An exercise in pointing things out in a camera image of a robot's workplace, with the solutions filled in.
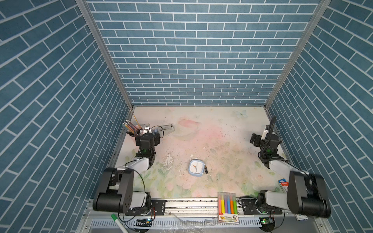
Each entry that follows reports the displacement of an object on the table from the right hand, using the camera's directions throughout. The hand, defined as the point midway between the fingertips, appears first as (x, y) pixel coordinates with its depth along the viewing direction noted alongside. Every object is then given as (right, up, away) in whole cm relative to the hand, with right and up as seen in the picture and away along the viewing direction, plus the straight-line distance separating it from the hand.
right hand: (262, 135), depth 91 cm
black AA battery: (-36, -20, -5) cm, 42 cm away
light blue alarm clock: (-42, -18, -6) cm, 46 cm away
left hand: (-71, +2, -1) cm, 71 cm away
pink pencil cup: (-79, +4, +1) cm, 80 cm away
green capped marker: (-83, -38, -20) cm, 93 cm away
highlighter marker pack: (-26, -34, -18) cm, 47 cm away
